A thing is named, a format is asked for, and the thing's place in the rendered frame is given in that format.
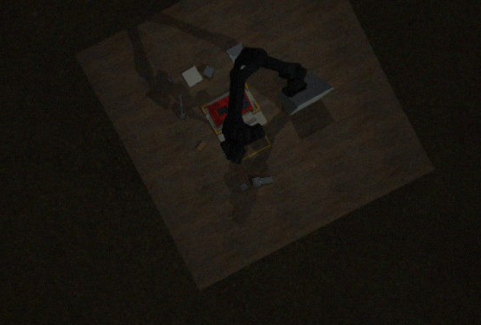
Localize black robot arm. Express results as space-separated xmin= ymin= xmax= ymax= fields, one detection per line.
xmin=222 ymin=48 xmax=307 ymax=164

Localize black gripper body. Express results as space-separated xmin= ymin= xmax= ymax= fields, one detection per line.
xmin=220 ymin=123 xmax=265 ymax=155

